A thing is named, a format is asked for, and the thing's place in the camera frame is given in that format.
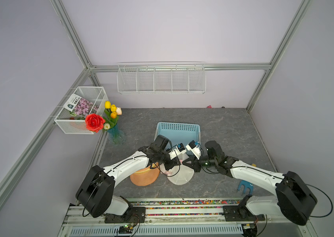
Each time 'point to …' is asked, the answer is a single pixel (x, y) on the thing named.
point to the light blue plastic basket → (178, 133)
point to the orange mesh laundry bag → (146, 176)
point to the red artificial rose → (94, 122)
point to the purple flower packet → (79, 106)
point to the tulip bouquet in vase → (112, 113)
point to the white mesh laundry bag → (180, 174)
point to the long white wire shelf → (159, 78)
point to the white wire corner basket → (66, 123)
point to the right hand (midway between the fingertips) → (183, 162)
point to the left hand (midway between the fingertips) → (179, 163)
